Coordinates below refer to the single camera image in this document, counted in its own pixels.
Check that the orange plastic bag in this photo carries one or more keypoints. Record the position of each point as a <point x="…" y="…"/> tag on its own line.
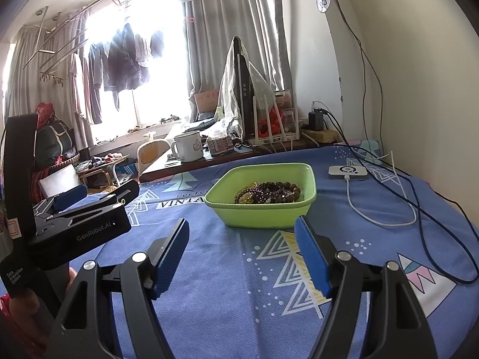
<point x="275" y="119"/>

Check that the row of hanging clothes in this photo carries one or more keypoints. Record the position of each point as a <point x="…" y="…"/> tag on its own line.
<point x="123" y="60"/>

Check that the low wooden table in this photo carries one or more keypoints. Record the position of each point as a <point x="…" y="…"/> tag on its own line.
<point x="108" y="167"/>

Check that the green plastic basin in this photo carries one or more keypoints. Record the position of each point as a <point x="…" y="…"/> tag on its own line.
<point x="262" y="217"/>

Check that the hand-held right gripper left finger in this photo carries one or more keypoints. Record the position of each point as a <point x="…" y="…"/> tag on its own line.
<point x="170" y="261"/>

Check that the patterned paper bundle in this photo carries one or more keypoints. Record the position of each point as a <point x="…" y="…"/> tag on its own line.
<point x="220" y="146"/>

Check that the clear plastic storage box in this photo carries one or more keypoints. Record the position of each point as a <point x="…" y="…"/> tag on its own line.
<point x="286" y="108"/>

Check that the cardboard box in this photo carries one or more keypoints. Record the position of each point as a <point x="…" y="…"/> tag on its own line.
<point x="207" y="100"/>

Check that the dark blue folded cloth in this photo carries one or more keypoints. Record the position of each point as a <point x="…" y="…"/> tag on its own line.
<point x="202" y="126"/>

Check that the red bag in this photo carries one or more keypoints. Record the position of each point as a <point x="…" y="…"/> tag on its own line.
<point x="45" y="111"/>

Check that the yellowish power strip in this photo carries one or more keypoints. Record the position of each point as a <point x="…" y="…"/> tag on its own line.
<point x="322" y="135"/>

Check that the small pile of clothes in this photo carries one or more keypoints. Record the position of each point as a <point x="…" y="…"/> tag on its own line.
<point x="106" y="159"/>

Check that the white antenna router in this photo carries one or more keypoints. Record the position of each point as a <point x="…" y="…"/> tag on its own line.
<point x="277" y="139"/>

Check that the person's left hand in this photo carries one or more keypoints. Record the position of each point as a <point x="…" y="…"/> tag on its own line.
<point x="24" y="304"/>

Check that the white charging device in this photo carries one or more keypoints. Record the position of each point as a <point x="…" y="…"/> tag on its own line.
<point x="348" y="172"/>

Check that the black monitor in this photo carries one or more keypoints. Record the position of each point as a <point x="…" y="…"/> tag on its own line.
<point x="243" y="89"/>

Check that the dark green duffel bag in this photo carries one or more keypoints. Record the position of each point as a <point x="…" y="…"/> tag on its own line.
<point x="52" y="138"/>

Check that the teal tissue pack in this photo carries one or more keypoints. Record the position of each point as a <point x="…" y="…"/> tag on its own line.
<point x="370" y="146"/>

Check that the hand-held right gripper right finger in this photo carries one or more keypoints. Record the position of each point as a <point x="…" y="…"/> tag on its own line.
<point x="312" y="258"/>

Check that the wooden armchair with white cushion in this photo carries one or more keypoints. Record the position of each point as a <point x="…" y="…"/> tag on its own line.
<point x="60" y="181"/>

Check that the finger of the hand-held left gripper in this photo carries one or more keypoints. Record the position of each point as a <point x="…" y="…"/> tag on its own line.
<point x="69" y="198"/>
<point x="127" y="192"/>

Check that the black power adapter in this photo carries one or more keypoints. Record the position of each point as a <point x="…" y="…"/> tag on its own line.
<point x="316" y="119"/>

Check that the white enamel mug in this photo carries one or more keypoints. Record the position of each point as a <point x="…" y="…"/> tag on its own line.
<point x="189" y="147"/>

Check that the round white wall sticker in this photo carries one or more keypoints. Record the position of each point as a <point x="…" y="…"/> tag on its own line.
<point x="323" y="3"/>

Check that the dark wooden desk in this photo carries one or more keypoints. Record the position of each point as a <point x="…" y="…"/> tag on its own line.
<point x="161" y="168"/>

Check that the grey curtain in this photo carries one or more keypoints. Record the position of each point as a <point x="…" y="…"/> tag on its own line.
<point x="209" y="56"/>
<point x="22" y="63"/>

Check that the blue printed tablecloth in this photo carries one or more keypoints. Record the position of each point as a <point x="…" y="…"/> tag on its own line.
<point x="232" y="288"/>

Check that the crinkled clear plastic bag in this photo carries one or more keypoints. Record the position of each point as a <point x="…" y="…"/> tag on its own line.
<point x="224" y="125"/>

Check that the white yellow chair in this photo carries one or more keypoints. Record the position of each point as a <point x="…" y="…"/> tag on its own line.
<point x="151" y="153"/>

